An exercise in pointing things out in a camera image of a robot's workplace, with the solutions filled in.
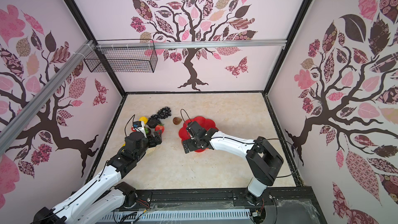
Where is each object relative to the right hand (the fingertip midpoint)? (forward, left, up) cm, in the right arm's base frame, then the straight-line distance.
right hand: (190, 142), depth 85 cm
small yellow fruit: (+21, +33, -5) cm, 40 cm away
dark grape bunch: (+24, +20, -3) cm, 31 cm away
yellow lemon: (-11, +25, +22) cm, 35 cm away
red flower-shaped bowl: (+16, -9, -6) cm, 20 cm away
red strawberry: (+13, +20, -4) cm, 25 cm away
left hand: (+2, +19, +6) cm, 20 cm away
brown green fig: (+18, +10, -4) cm, 21 cm away
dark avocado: (+16, +25, -2) cm, 29 cm away
